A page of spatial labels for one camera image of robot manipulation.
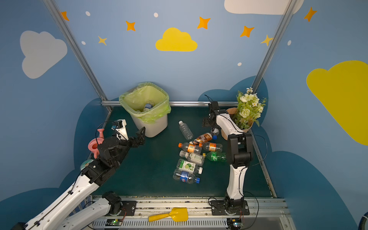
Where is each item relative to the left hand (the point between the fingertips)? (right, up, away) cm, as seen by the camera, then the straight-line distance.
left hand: (138, 128), depth 70 cm
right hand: (+42, +3, +29) cm, 51 cm away
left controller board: (-13, -48, +1) cm, 49 cm away
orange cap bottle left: (+27, -14, +23) cm, 38 cm away
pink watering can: (-33, -11, +16) cm, 39 cm away
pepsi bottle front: (+24, -29, +10) cm, 39 cm away
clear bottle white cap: (+24, -3, +32) cm, 40 cm away
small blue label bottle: (+45, -5, +32) cm, 55 cm away
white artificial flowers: (+62, +11, +14) cm, 64 cm away
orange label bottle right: (+41, -13, +24) cm, 50 cm away
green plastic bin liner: (-6, +18, +35) cm, 39 cm away
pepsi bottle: (-3, +14, +29) cm, 32 cm away
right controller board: (+49, -48, +2) cm, 69 cm away
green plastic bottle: (+44, -19, +19) cm, 51 cm away
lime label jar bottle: (+25, -24, +16) cm, 39 cm away
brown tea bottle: (+37, -8, +29) cm, 47 cm away
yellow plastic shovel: (+20, -45, +3) cm, 49 cm away
